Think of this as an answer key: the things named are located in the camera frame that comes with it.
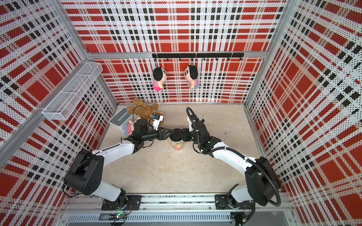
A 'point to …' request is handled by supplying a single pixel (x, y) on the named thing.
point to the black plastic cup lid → (177, 135)
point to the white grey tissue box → (121, 117)
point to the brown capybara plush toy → (143, 110)
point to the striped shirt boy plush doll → (127, 128)
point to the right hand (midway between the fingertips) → (184, 132)
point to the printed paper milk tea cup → (177, 145)
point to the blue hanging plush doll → (191, 74)
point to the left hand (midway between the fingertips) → (173, 131)
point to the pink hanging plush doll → (159, 76)
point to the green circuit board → (117, 216)
